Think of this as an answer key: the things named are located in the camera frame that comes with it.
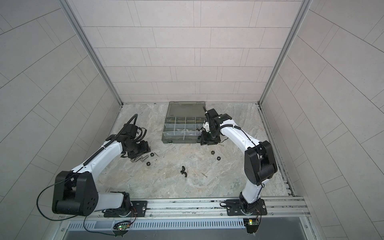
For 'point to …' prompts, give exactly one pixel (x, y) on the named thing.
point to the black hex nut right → (218, 158)
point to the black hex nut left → (148, 163)
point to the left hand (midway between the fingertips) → (150, 148)
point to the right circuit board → (251, 224)
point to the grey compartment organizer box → (182, 119)
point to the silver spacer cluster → (141, 158)
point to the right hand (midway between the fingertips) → (203, 143)
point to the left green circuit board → (122, 227)
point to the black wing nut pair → (183, 171)
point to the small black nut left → (152, 154)
